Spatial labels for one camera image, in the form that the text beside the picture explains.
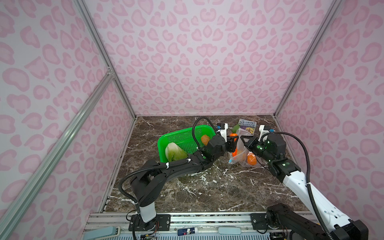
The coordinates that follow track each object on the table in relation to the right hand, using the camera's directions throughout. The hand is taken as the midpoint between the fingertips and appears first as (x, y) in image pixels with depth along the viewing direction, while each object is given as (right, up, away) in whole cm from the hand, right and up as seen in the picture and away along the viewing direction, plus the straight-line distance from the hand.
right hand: (240, 135), depth 74 cm
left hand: (0, 0, +1) cm, 1 cm away
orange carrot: (-3, 0, +2) cm, 3 cm away
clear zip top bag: (+5, -12, +12) cm, 18 cm away
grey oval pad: (-7, -43, -5) cm, 44 cm away
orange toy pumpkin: (+11, -14, +14) cm, 23 cm away
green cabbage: (-35, -11, +14) cm, 39 cm away
